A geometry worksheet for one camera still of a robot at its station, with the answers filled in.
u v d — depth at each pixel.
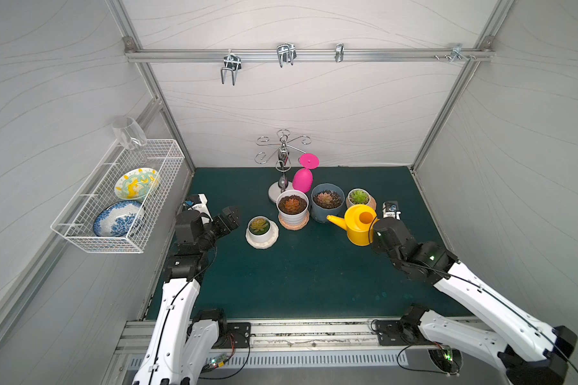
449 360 0.71
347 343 0.73
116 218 0.63
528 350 0.39
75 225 0.55
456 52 0.76
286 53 0.76
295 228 0.98
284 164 0.93
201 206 0.66
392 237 0.54
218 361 0.69
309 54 0.78
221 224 0.65
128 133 0.64
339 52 0.75
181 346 0.42
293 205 0.94
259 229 0.91
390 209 0.63
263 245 0.93
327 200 0.96
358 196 0.97
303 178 0.95
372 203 0.96
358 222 0.69
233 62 0.78
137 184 0.70
